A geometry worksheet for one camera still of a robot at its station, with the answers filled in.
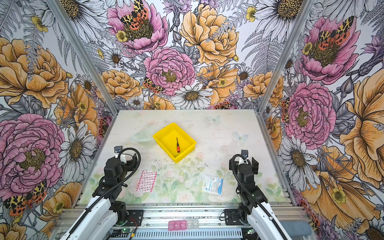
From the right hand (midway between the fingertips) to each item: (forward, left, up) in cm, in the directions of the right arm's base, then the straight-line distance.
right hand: (242, 161), depth 83 cm
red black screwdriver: (+14, +36, -9) cm, 40 cm away
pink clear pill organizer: (-27, +32, -9) cm, 43 cm away
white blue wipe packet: (-8, +16, -11) cm, 21 cm away
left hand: (+3, +63, 0) cm, 64 cm away
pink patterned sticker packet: (-6, +53, -10) cm, 55 cm away
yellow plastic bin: (+21, +39, -10) cm, 45 cm away
